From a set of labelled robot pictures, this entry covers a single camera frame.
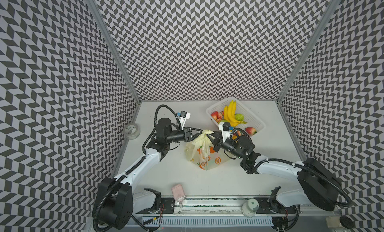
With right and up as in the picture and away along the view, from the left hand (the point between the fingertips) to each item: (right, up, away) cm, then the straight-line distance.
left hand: (202, 133), depth 72 cm
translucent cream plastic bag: (-1, -10, 0) cm, 10 cm away
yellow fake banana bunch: (+19, +9, +28) cm, 35 cm away
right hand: (+1, -2, 0) cm, 2 cm away
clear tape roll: (-47, -3, +27) cm, 54 cm away
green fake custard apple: (+26, +7, +29) cm, 40 cm away
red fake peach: (+10, +8, +30) cm, 32 cm away
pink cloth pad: (-12, -28, -1) cm, 31 cm away
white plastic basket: (+35, +1, +27) cm, 44 cm away
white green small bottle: (+20, -32, -8) cm, 38 cm away
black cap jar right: (+58, -35, -13) cm, 69 cm away
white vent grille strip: (+3, -41, -3) cm, 41 cm away
